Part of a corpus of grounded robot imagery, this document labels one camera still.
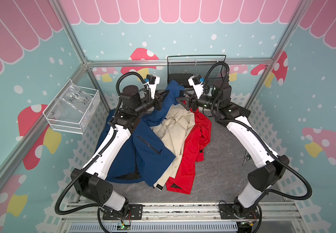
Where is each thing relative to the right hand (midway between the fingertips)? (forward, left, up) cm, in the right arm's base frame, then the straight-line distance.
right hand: (180, 95), depth 68 cm
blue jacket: (-13, +21, -35) cm, 43 cm away
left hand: (0, +6, +2) cm, 6 cm away
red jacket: (0, -12, -35) cm, 37 cm away
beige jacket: (+3, +3, -34) cm, 35 cm away
